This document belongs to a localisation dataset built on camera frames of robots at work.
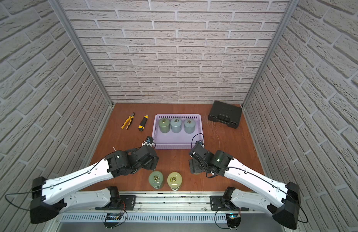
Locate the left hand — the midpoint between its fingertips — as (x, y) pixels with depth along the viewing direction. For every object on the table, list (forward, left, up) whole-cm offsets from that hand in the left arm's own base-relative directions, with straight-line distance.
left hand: (152, 154), depth 74 cm
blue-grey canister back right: (+25, -21, -9) cm, 34 cm away
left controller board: (-27, +20, -20) cm, 39 cm away
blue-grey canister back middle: (+26, -12, -8) cm, 29 cm away
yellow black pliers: (+35, +24, -15) cm, 45 cm away
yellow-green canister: (-11, -12, -7) cm, 18 cm away
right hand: (-4, -25, -3) cm, 25 cm away
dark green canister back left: (+26, -4, -9) cm, 27 cm away
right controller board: (-28, -41, -15) cm, 52 cm away
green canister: (-10, -2, -8) cm, 13 cm away
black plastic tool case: (+38, -49, -9) cm, 63 cm away
